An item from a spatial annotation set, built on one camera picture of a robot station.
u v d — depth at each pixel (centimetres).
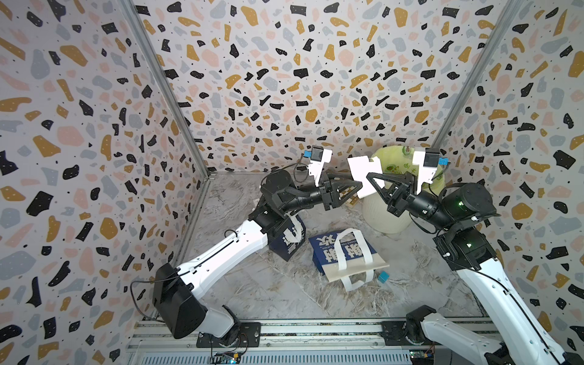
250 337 73
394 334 74
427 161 44
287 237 82
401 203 46
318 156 51
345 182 52
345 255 76
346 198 53
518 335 38
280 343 73
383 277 86
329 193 51
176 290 39
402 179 47
